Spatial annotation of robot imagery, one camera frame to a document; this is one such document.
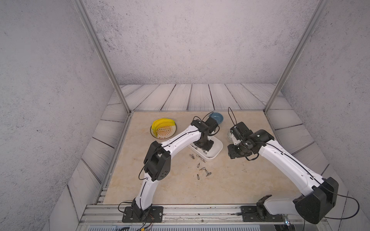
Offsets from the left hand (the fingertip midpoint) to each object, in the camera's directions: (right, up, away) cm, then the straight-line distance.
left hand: (208, 149), depth 86 cm
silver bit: (-6, -11, +5) cm, 13 cm away
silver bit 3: (0, -15, +1) cm, 15 cm away
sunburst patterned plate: (-29, +9, +21) cm, 37 cm away
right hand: (+12, 0, -9) cm, 15 cm away
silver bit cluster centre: (-3, -8, +7) cm, 11 cm away
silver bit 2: (-3, -12, +3) cm, 13 cm away
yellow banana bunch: (-32, +16, +21) cm, 41 cm away
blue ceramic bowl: (+12, +20, +32) cm, 40 cm away
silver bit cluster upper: (-10, -6, +8) cm, 14 cm away
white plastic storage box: (+5, -3, +9) cm, 11 cm away
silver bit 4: (-6, -17, -1) cm, 18 cm away
